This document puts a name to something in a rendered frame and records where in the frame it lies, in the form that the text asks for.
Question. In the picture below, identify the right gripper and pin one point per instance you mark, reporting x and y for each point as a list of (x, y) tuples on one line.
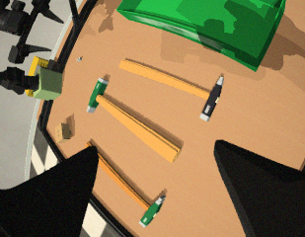
[(24, 30)]

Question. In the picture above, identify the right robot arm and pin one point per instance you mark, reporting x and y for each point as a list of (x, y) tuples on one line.
[(14, 77)]

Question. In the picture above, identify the brown cardboard box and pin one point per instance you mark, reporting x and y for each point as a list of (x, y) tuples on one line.
[(62, 133)]

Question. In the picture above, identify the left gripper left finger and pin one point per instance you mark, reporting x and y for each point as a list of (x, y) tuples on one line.
[(53, 203)]

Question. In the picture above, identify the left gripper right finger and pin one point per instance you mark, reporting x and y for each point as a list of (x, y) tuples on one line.
[(269, 197)]

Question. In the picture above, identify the green bin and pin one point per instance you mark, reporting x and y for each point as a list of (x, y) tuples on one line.
[(248, 24)]

